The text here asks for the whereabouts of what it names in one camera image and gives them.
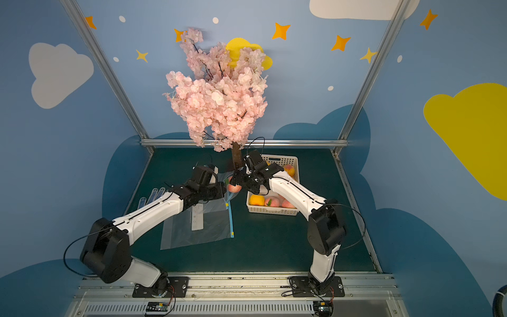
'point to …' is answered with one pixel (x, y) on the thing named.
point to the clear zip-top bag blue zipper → (217, 219)
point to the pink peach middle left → (271, 201)
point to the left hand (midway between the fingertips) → (227, 186)
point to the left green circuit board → (157, 306)
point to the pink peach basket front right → (286, 204)
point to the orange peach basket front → (257, 199)
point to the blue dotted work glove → (154, 194)
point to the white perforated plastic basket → (282, 160)
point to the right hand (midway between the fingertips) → (239, 182)
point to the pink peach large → (232, 188)
